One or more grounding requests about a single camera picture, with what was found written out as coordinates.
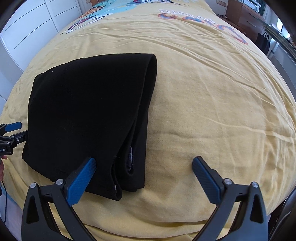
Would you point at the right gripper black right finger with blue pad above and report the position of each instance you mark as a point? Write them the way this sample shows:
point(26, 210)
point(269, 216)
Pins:
point(250, 222)

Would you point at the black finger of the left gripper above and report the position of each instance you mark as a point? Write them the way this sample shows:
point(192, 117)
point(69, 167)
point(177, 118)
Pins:
point(18, 138)

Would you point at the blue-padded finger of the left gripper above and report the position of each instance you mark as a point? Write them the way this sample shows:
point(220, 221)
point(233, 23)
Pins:
point(5, 128)

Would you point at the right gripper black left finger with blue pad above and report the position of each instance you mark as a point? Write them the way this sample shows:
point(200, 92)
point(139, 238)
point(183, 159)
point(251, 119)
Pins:
point(38, 222)

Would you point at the black pants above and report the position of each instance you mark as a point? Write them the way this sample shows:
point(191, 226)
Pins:
point(94, 107)

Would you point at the person's left hand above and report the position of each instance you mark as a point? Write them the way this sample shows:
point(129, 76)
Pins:
point(2, 167)

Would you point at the white wardrobe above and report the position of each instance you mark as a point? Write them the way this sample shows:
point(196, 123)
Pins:
point(27, 31)

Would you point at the yellow printed bedspread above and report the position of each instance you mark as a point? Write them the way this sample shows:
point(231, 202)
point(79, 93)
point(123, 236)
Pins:
point(216, 96)

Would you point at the black bag on floor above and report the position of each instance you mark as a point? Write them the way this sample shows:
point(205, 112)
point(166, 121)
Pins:
point(263, 42)

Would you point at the brown wooden dresser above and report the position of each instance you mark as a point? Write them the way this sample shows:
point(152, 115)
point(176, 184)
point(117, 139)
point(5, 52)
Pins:
point(245, 19)

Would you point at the white box on dresser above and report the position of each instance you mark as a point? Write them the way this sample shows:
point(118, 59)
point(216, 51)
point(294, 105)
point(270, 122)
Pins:
point(253, 4)

